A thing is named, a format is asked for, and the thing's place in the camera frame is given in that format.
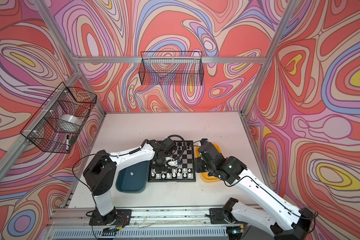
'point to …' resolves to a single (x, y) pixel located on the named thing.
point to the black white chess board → (184, 172)
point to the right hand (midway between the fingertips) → (199, 166)
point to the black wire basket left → (57, 130)
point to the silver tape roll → (71, 118)
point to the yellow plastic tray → (204, 176)
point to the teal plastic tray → (133, 179)
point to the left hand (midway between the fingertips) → (166, 165)
